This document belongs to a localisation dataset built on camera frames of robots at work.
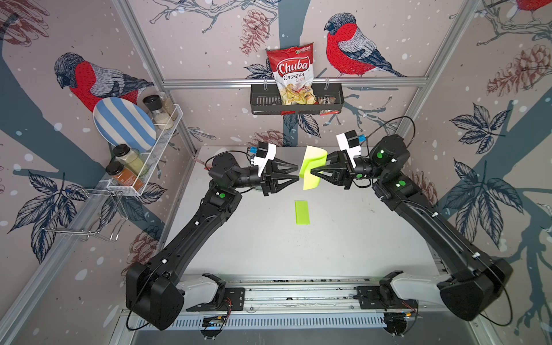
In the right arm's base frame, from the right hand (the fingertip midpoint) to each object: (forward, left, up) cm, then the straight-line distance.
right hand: (311, 168), depth 57 cm
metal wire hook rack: (-8, +65, -15) cm, 67 cm away
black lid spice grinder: (+30, +58, -6) cm, 66 cm away
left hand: (0, +3, -1) cm, 4 cm away
